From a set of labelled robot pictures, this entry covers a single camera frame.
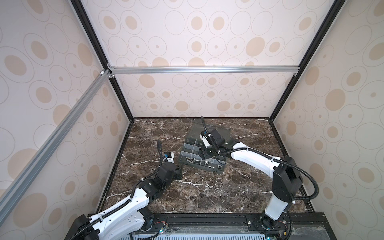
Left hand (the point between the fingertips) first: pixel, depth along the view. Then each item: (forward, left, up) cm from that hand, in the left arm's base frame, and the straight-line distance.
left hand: (185, 165), depth 80 cm
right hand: (+9, -10, -1) cm, 13 cm away
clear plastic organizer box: (+11, -1, -10) cm, 15 cm away
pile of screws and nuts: (-12, -9, -12) cm, 19 cm away
